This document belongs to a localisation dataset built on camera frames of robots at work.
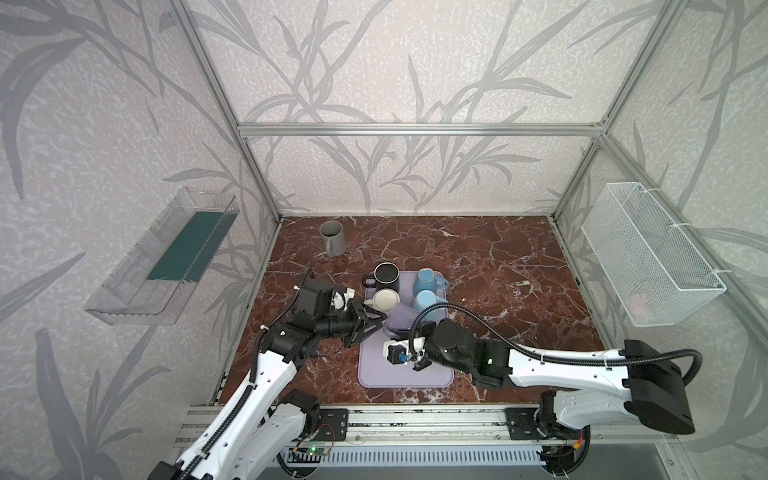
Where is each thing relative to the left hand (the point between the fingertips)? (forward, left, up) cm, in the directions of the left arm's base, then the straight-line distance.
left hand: (389, 312), depth 70 cm
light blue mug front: (+10, -9, -13) cm, 19 cm away
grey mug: (+38, +22, -16) cm, 47 cm away
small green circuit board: (-26, +17, -22) cm, 38 cm away
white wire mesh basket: (+5, -58, +11) cm, 59 cm away
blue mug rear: (+16, -11, -12) cm, 23 cm away
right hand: (0, -2, -3) cm, 4 cm away
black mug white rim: (+18, +2, -14) cm, 23 cm away
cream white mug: (+9, +2, -12) cm, 16 cm away
